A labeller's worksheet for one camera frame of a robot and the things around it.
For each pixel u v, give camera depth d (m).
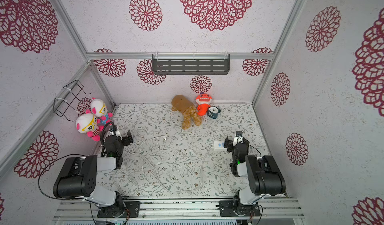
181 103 1.13
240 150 0.71
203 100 1.13
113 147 0.71
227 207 0.74
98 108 0.95
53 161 0.72
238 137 0.78
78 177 0.45
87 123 0.83
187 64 0.95
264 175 0.44
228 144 0.84
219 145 0.94
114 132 0.78
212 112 1.09
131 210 0.73
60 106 0.73
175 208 0.76
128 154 0.94
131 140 0.87
